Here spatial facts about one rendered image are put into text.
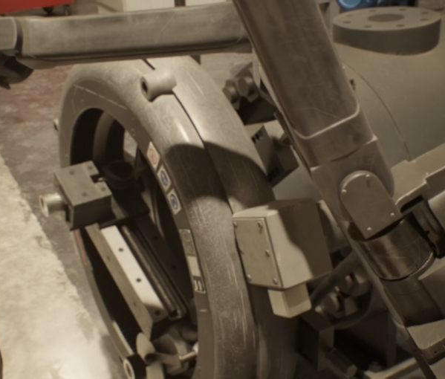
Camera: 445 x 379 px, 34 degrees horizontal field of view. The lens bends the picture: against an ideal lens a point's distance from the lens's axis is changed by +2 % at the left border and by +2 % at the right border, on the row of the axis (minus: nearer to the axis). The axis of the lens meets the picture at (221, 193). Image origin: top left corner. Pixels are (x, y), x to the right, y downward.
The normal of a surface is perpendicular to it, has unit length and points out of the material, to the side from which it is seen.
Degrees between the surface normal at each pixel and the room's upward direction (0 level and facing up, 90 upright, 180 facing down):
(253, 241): 90
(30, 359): 0
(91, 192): 25
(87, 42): 64
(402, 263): 95
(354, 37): 90
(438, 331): 30
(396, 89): 35
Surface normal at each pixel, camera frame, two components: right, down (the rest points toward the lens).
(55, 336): -0.07, -0.91
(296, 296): 0.45, -0.04
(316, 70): 0.14, 0.35
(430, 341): -0.55, -0.73
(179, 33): -0.21, -0.01
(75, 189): 0.16, -0.68
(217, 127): 0.26, -0.48
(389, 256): -0.11, 0.54
